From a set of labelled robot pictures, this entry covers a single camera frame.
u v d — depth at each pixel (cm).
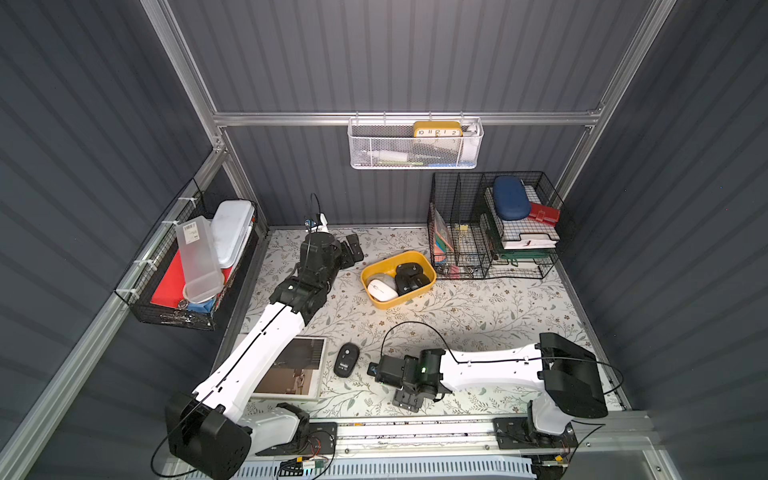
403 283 100
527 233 91
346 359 85
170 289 68
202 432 38
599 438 73
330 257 59
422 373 56
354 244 68
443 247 106
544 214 94
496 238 98
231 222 77
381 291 96
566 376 43
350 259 68
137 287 60
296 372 81
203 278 65
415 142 89
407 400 69
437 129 87
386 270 105
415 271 105
